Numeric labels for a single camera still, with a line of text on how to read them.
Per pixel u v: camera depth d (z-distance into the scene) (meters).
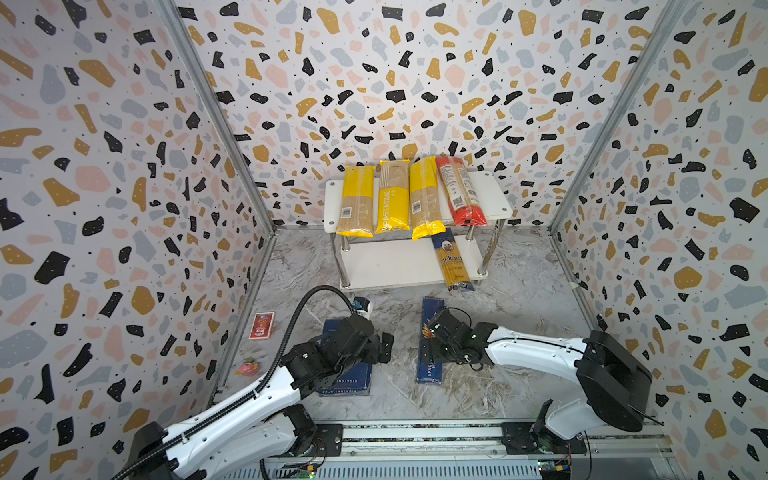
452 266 0.99
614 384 0.43
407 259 1.03
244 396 0.45
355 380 0.78
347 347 0.54
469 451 0.73
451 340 0.66
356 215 0.73
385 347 0.67
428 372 0.82
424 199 0.76
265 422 0.47
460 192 0.80
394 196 0.78
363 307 0.67
